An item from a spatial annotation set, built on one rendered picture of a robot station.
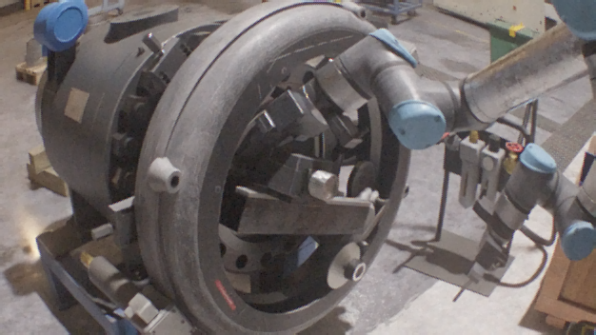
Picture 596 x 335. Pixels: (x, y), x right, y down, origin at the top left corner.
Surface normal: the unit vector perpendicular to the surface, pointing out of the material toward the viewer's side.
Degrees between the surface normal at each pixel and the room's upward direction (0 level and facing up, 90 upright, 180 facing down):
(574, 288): 90
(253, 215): 90
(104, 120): 63
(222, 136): 90
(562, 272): 90
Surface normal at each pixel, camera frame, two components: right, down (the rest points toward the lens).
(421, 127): 0.20, 0.77
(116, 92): -0.51, -0.33
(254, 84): 0.75, 0.29
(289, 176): -0.60, -0.08
